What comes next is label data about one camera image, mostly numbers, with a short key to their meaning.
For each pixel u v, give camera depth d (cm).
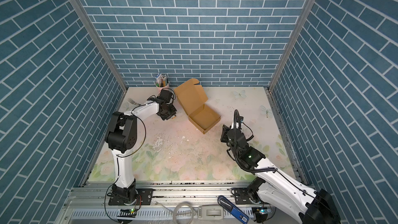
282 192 48
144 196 74
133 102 112
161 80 105
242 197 73
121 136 55
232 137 55
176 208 69
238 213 71
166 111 85
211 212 69
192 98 102
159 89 109
